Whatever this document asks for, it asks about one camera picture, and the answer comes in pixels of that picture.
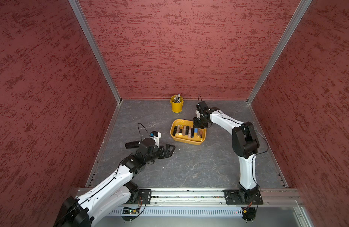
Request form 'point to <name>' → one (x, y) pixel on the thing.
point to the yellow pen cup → (177, 107)
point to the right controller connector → (248, 213)
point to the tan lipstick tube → (184, 130)
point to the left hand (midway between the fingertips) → (169, 151)
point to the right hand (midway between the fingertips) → (195, 127)
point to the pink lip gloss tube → (189, 132)
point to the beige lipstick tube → (198, 133)
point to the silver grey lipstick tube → (178, 129)
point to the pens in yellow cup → (177, 98)
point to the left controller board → (128, 210)
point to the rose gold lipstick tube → (201, 134)
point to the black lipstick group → (192, 132)
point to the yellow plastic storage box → (196, 140)
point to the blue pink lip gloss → (196, 130)
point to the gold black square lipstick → (181, 128)
